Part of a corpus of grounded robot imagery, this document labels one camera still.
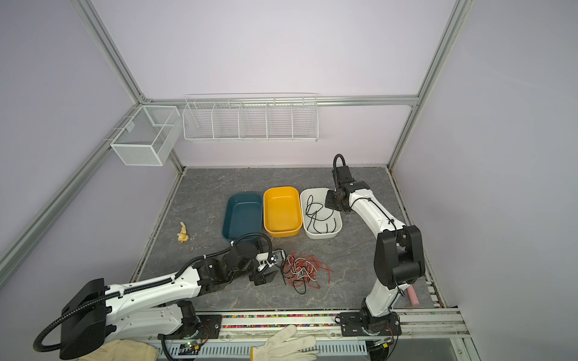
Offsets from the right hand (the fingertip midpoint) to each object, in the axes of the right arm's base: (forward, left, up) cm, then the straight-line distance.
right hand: (333, 204), depth 91 cm
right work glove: (-48, +20, -11) cm, 53 cm away
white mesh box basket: (+28, +81, +14) cm, 87 cm away
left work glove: (-48, +69, -10) cm, 85 cm away
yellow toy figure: (-10, +63, -9) cm, 65 cm away
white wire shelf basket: (+33, +33, +20) cm, 51 cm away
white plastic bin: (-5, +6, -5) cm, 9 cm away
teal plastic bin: (+4, +41, -14) cm, 44 cm away
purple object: (-33, -26, -10) cm, 43 cm away
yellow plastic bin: (+4, +22, -11) cm, 25 cm away
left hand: (-22, +24, -2) cm, 33 cm away
